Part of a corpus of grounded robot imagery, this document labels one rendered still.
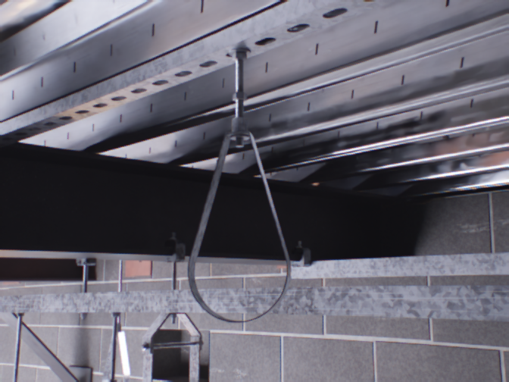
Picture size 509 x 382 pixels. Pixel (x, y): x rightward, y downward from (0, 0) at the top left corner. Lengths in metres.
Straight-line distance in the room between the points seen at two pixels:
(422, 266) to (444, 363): 0.54
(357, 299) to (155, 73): 0.42
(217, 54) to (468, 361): 1.43
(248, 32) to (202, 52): 0.08
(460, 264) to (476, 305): 0.66
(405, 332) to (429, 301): 1.23
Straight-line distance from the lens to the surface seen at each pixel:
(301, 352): 2.51
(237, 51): 0.84
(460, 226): 2.12
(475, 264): 1.59
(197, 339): 1.67
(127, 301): 1.54
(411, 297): 1.01
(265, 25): 0.79
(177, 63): 0.91
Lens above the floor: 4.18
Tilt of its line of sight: 8 degrees up
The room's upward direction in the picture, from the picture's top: straight up
